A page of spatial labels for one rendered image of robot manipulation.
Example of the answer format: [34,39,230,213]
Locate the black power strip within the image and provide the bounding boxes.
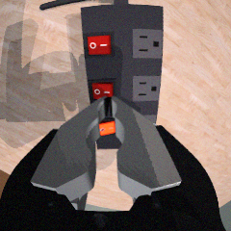
[81,0,164,149]

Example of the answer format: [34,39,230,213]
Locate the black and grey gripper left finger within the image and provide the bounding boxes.
[0,96,110,229]

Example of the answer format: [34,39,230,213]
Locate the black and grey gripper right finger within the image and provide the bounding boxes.
[110,96,226,231]

